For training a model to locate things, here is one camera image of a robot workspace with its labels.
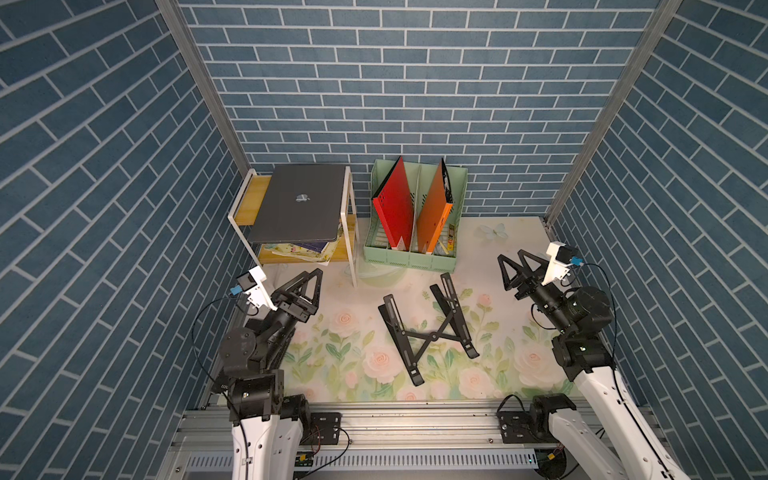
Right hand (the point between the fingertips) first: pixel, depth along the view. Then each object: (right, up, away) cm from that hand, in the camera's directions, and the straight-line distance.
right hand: (513, 258), depth 68 cm
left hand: (-41, -4, -7) cm, 42 cm away
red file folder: (-28, +16, +21) cm, 39 cm away
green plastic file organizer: (-19, +27, +37) cm, 49 cm away
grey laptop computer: (-52, +14, +10) cm, 55 cm away
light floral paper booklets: (-60, +2, +22) cm, 64 cm away
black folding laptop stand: (-22, -27, +19) cm, 39 cm away
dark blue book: (-51, +3, +21) cm, 55 cm away
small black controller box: (-49, -49, +3) cm, 70 cm away
